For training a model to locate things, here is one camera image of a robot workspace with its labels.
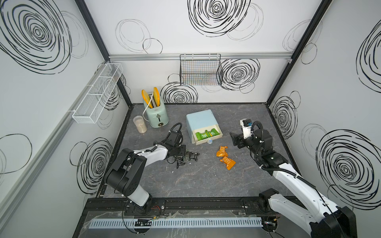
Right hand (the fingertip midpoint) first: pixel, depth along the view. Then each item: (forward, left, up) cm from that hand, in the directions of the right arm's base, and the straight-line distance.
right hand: (237, 131), depth 78 cm
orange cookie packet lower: (-9, +1, -22) cm, 23 cm away
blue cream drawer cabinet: (+8, +18, -7) cm, 21 cm away
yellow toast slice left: (+25, +55, -1) cm, 60 cm away
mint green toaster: (+17, +48, -7) cm, 52 cm away
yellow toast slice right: (+26, +48, +1) cm, 55 cm away
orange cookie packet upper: (-3, +6, -20) cm, 21 cm away
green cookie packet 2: (+5, +12, -9) cm, 16 cm away
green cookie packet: (+2, +20, -9) cm, 22 cm away
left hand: (-2, +31, -20) cm, 37 cm away
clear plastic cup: (+12, +59, -11) cm, 62 cm away
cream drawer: (+7, +19, -10) cm, 22 cm away
